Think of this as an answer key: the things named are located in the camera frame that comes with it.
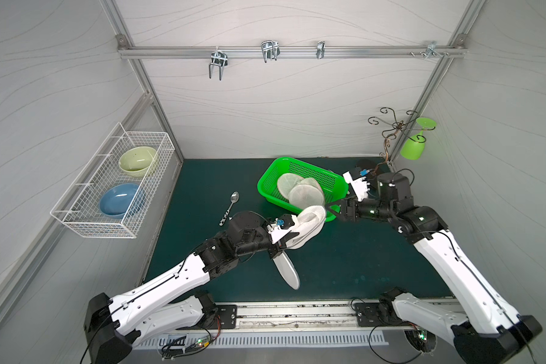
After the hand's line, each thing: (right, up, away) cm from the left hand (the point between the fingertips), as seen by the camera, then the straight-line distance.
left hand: (296, 232), depth 66 cm
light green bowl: (-52, +22, +7) cm, 57 cm away
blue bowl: (-53, +9, -1) cm, 54 cm away
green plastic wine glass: (+52, +29, +28) cm, 66 cm away
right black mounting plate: (+24, -30, +8) cm, 39 cm away
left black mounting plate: (-22, -30, +7) cm, 38 cm away
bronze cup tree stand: (+45, +37, +24) cm, 63 cm away
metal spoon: (-26, +6, +38) cm, 47 cm away
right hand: (+11, +8, +3) cm, 14 cm away
